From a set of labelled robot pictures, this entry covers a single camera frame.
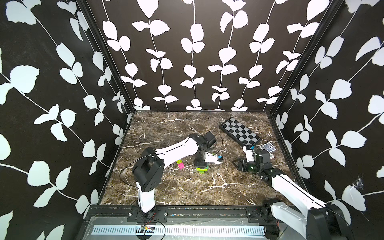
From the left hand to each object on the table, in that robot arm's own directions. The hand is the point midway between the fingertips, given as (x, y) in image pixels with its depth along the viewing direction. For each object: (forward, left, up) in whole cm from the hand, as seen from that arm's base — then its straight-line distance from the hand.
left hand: (203, 160), depth 85 cm
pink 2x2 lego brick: (0, +13, -7) cm, 15 cm away
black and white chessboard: (+23, -28, -5) cm, 36 cm away
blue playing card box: (+11, -45, -6) cm, 47 cm away
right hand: (0, -18, -1) cm, 19 cm away
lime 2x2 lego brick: (+3, +15, -7) cm, 16 cm away
